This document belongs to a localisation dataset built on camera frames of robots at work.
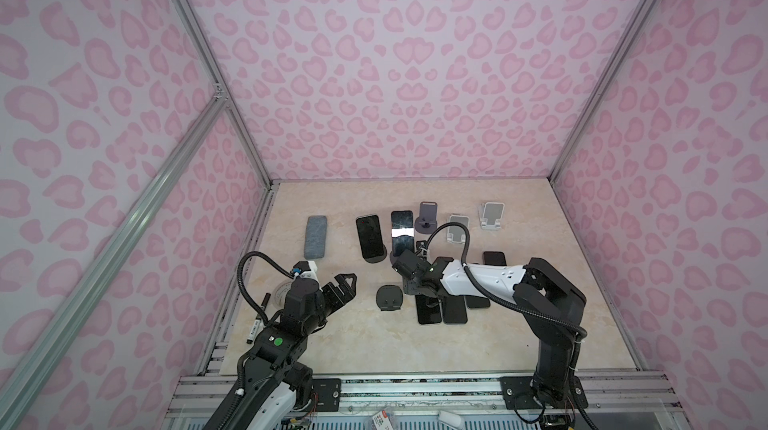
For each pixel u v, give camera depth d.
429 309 0.86
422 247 0.82
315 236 1.01
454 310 0.88
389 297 0.86
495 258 0.97
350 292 0.70
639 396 0.73
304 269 0.70
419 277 0.70
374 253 0.95
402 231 0.93
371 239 0.90
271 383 0.51
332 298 0.69
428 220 1.03
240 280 0.57
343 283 0.70
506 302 0.51
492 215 1.04
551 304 0.48
